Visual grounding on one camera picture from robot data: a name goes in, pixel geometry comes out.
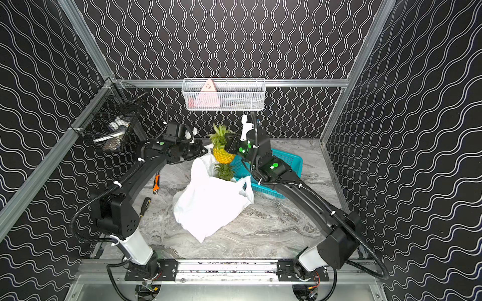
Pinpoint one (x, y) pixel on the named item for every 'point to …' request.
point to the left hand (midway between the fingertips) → (207, 146)
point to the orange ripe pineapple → (219, 150)
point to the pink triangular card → (208, 96)
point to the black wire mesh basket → (108, 119)
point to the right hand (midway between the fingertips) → (224, 134)
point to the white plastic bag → (206, 204)
